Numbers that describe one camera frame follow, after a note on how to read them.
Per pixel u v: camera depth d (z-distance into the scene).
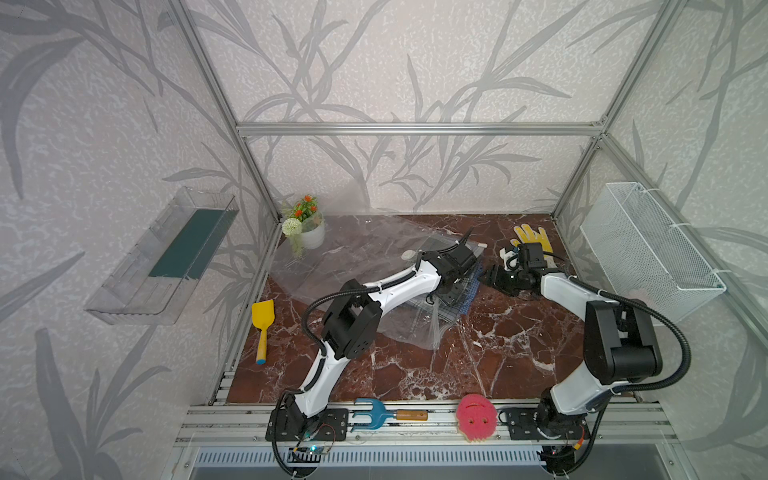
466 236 0.75
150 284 0.63
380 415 0.74
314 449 0.71
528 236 1.13
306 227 0.99
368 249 1.11
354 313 0.58
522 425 0.73
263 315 0.93
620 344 0.46
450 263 0.67
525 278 0.71
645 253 0.64
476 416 0.72
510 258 0.86
